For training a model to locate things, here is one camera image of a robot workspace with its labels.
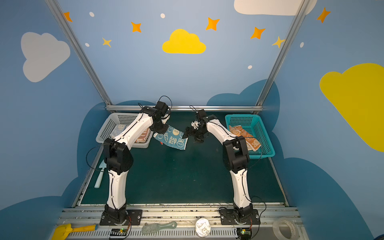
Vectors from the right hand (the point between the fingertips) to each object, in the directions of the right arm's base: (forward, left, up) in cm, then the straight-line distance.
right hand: (188, 138), depth 95 cm
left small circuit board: (-51, +31, -12) cm, 61 cm away
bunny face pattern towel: (+4, +11, -5) cm, 13 cm away
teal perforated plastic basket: (+19, -47, -7) cm, 51 cm away
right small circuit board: (-48, -31, -13) cm, 58 cm away
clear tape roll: (-45, -51, -10) cm, 68 cm away
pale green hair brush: (-49, +16, -8) cm, 52 cm away
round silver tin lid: (-47, -10, -4) cm, 48 cm away
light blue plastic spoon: (-19, +52, -7) cm, 56 cm away
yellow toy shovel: (-52, +56, -7) cm, 77 cm away
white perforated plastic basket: (+13, +57, 0) cm, 59 cm away
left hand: (+3, +18, +4) cm, 19 cm away
